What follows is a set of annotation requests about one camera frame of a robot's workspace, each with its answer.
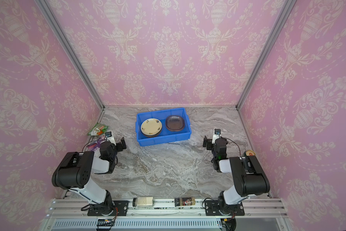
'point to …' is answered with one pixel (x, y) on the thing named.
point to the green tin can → (249, 153)
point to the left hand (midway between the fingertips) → (116, 138)
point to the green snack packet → (98, 129)
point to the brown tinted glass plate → (175, 123)
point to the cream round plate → (151, 127)
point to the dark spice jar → (179, 201)
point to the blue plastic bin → (163, 126)
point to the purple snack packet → (92, 146)
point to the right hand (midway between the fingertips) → (213, 136)
